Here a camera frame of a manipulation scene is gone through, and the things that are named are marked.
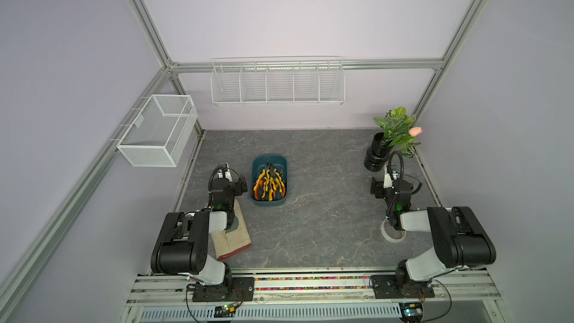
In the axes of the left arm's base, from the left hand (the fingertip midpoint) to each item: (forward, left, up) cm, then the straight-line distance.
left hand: (232, 176), depth 93 cm
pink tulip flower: (+1, -71, +20) cm, 74 cm away
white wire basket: (+9, +25, +17) cm, 32 cm away
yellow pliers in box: (-3, -14, -3) cm, 14 cm away
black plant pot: (+5, -64, +1) cm, 64 cm away
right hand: (-4, -65, -1) cm, 65 cm away
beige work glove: (-25, 0, -7) cm, 26 cm away
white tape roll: (-28, -60, -7) cm, 67 cm away
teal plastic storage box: (+10, -10, -6) cm, 15 cm away
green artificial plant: (+10, -69, +15) cm, 72 cm away
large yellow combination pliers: (+2, -17, -4) cm, 18 cm away
